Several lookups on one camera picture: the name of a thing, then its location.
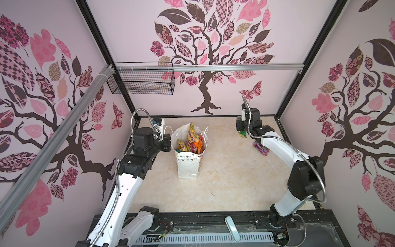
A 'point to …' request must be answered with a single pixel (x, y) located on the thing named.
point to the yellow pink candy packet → (184, 147)
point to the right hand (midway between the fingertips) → (241, 118)
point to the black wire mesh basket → (145, 78)
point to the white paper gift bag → (187, 163)
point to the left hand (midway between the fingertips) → (168, 138)
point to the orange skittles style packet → (193, 141)
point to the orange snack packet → (200, 145)
